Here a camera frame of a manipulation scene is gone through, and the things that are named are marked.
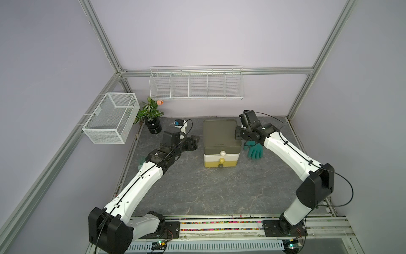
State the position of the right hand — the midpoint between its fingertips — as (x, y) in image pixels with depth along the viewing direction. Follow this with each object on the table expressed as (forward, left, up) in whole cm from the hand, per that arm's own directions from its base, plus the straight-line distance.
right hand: (238, 131), depth 85 cm
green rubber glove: (-1, -13, -19) cm, 23 cm away
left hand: (-8, +23, +4) cm, 24 cm away
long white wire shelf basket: (+33, +23, +8) cm, 42 cm away
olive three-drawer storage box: (-9, +10, -3) cm, 14 cm away
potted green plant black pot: (+13, +50, 0) cm, 52 cm away
